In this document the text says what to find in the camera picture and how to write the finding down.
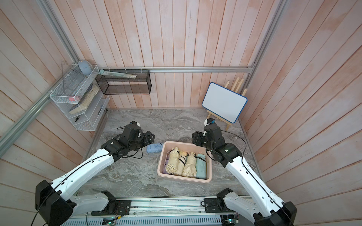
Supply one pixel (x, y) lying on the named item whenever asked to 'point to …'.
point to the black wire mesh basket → (113, 84)
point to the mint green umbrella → (201, 166)
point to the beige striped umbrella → (179, 169)
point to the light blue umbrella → (154, 147)
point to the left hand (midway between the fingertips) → (150, 140)
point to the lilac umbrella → (167, 162)
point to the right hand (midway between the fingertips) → (195, 134)
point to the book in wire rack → (92, 91)
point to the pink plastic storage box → (184, 147)
